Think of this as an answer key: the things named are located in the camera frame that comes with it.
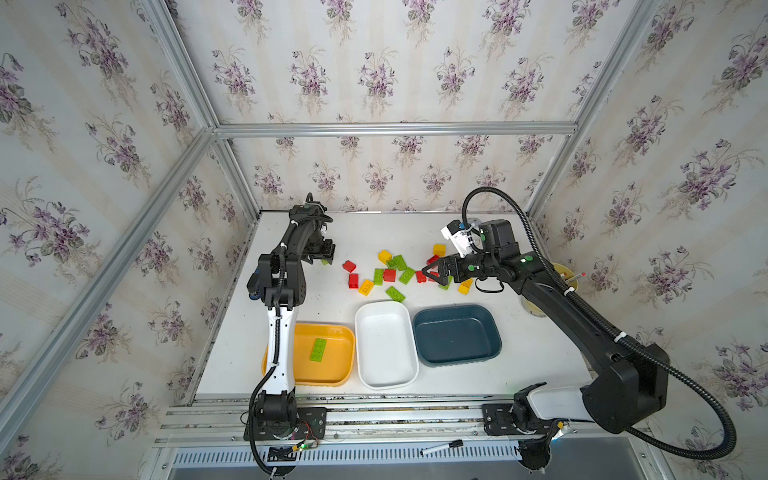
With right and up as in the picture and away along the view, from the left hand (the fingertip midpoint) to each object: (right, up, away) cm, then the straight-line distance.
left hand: (320, 257), depth 105 cm
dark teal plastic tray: (+45, -23, -16) cm, 52 cm away
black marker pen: (+40, -43, -35) cm, 68 cm away
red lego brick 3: (+25, -6, -3) cm, 26 cm away
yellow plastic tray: (+10, -28, -21) cm, 36 cm away
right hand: (+35, -1, -29) cm, 46 cm away
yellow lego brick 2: (+23, 0, 0) cm, 23 cm away
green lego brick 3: (+27, -12, -8) cm, 30 cm away
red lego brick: (+10, -3, -1) cm, 11 cm away
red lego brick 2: (+12, -8, -6) cm, 16 cm away
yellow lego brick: (+17, -10, -7) cm, 20 cm away
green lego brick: (+21, -6, -4) cm, 22 cm away
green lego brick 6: (+25, -2, -2) cm, 25 cm away
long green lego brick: (+4, -25, -21) cm, 33 cm away
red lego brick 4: (+35, -2, -34) cm, 49 cm away
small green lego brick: (+2, -2, -2) cm, 3 cm away
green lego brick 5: (+38, -3, -38) cm, 54 cm away
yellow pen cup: (+76, -5, -21) cm, 79 cm away
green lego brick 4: (+29, -2, -1) cm, 29 cm away
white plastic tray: (+23, -24, -20) cm, 39 cm away
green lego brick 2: (+31, -6, -4) cm, 32 cm away
